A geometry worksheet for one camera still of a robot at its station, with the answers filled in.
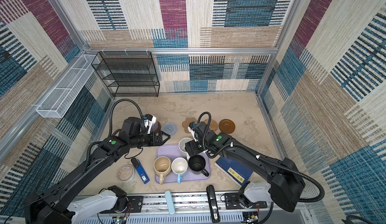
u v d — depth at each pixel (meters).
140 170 0.81
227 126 1.02
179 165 0.83
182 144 0.85
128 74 1.09
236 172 0.81
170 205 0.71
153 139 0.65
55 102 0.71
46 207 0.38
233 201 0.73
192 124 0.73
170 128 1.00
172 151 0.91
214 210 0.69
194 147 0.69
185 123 1.02
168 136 0.72
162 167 0.83
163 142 0.67
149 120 0.69
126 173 0.83
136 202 0.74
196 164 0.85
